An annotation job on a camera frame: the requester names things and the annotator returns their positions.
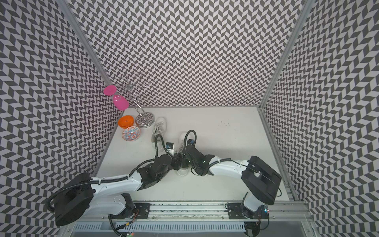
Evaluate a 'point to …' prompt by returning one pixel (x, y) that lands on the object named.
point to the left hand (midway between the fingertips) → (180, 155)
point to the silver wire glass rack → (145, 119)
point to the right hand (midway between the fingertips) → (181, 161)
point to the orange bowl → (126, 122)
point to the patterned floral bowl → (131, 133)
